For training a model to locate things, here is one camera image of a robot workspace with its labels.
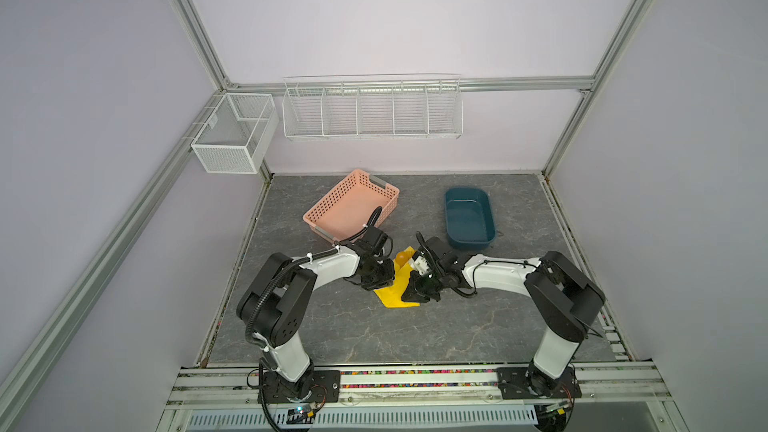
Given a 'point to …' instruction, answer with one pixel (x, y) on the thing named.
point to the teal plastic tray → (469, 218)
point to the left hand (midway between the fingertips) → (394, 285)
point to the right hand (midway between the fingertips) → (401, 301)
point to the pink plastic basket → (346, 212)
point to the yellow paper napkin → (391, 294)
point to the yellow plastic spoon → (402, 258)
